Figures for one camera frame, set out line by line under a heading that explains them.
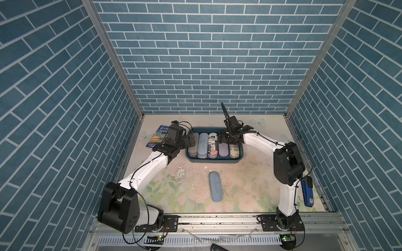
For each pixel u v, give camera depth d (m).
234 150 0.96
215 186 0.83
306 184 0.83
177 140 0.65
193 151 0.93
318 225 0.76
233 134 0.72
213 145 0.94
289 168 0.52
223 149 0.94
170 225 0.74
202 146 0.94
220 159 0.94
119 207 0.41
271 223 0.74
